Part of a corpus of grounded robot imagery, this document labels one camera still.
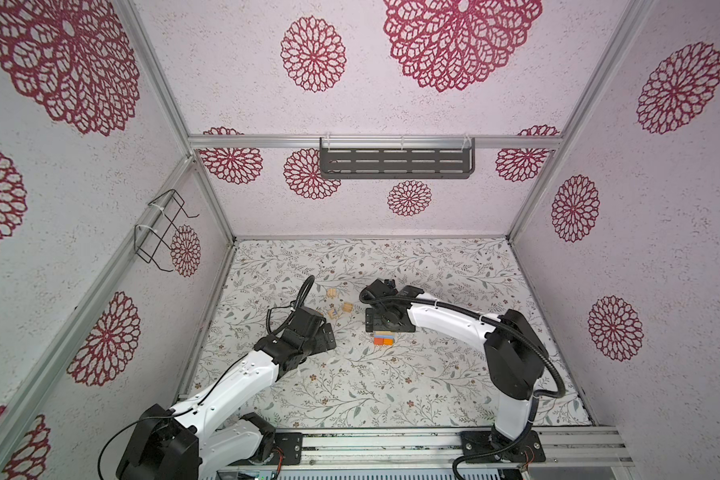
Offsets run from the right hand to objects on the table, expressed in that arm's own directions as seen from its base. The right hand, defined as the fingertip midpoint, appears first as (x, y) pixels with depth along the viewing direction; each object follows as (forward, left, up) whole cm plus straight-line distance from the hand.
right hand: (381, 320), depth 89 cm
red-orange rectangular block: (-4, +1, -7) cm, 8 cm away
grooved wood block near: (+8, +11, -6) cm, 15 cm away
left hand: (-8, +18, 0) cm, 20 cm away
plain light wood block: (-7, -1, +6) cm, 10 cm away
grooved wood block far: (+14, +17, -5) cm, 22 cm away
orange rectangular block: (-3, -2, -7) cm, 8 cm away
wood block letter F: (+5, +16, -5) cm, 18 cm away
